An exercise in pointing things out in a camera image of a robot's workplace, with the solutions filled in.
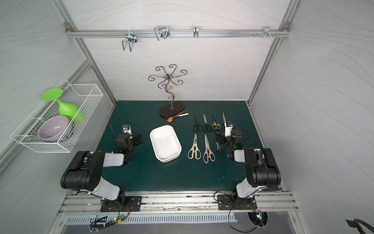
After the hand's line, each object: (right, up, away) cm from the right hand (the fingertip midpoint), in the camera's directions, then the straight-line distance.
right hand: (224, 129), depth 95 cm
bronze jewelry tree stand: (-38, +14, +20) cm, 45 cm away
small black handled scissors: (-4, -14, -2) cm, 14 cm away
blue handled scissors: (+2, +3, +11) cm, 12 cm away
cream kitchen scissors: (-20, -14, -3) cm, 24 cm away
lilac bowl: (-82, +4, -34) cm, 88 cm away
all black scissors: (-18, +1, +9) cm, 20 cm away
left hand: (-61, -2, -1) cm, 61 cm away
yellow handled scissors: (-4, +2, +9) cm, 10 cm away
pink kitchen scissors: (-11, -15, -4) cm, 19 cm away
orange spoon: (-38, +6, +14) cm, 41 cm away
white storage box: (-39, -10, +1) cm, 40 cm away
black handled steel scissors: (-11, +1, +9) cm, 14 cm away
